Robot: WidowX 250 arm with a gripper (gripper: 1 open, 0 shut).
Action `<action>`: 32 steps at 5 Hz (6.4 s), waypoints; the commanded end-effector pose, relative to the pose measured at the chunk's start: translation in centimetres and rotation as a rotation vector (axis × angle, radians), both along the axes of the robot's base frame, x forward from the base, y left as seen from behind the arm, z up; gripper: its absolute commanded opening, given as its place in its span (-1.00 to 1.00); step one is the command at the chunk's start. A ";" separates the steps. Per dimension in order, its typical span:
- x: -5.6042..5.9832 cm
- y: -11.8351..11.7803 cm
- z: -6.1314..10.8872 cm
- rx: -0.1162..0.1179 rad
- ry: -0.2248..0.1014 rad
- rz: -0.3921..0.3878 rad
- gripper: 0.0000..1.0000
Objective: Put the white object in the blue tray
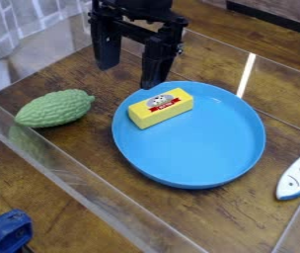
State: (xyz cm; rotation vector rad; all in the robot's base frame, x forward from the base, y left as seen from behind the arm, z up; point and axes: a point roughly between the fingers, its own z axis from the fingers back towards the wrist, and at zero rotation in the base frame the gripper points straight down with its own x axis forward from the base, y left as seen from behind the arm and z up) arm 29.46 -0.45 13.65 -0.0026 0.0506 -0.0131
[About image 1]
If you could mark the yellow butter block toy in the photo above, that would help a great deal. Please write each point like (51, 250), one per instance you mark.
(160, 107)

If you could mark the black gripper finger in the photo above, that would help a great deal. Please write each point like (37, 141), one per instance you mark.
(107, 43)
(158, 58)

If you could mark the round blue tray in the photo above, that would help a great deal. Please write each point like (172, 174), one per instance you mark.
(200, 149)

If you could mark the green bitter gourd toy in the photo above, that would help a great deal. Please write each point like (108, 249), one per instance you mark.
(55, 109)

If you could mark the grey checkered cloth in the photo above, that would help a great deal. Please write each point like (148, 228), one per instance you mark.
(24, 17)

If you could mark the clear acrylic enclosure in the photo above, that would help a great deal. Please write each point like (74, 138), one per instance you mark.
(64, 174)

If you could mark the blue clamp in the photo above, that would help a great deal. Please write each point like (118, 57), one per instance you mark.
(16, 231)

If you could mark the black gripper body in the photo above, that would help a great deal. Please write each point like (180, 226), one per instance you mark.
(112, 16)

